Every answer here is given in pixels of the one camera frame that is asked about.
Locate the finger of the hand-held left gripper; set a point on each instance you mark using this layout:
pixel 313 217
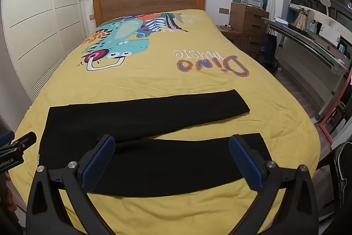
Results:
pixel 7 136
pixel 26 140

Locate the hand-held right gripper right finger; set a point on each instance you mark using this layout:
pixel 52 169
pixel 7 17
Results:
pixel 247 166

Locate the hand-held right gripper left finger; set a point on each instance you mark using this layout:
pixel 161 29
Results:
pixel 99 160

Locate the black pants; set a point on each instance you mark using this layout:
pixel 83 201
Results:
pixel 154 116

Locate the white vent grille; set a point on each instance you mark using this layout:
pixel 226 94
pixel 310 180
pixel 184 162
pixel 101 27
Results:
pixel 48 75

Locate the black chair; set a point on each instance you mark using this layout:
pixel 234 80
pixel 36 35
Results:
pixel 341 169

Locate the yellow printed blanket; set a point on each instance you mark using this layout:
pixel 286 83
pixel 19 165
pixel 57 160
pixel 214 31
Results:
pixel 178 80

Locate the black bag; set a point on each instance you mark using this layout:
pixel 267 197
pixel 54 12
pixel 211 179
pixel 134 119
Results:
pixel 268 50

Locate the white wardrobe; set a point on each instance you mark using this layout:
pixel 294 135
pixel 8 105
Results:
pixel 41 17

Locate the wooden nightstand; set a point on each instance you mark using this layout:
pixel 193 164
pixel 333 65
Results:
pixel 236 38

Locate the grey desk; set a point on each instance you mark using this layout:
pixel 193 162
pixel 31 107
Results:
pixel 310 43

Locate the wooden chest of drawers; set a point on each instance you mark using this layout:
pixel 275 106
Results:
pixel 247 20

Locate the white desk shelf unit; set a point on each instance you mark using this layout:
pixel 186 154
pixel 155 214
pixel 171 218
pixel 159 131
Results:
pixel 327 28

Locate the white cabinet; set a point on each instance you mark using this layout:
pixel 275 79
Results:
pixel 283 1

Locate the white desk lamp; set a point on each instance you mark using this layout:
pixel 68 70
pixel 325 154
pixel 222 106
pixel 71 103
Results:
pixel 326 1

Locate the pink chair frame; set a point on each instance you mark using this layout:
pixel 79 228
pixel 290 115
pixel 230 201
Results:
pixel 327 125

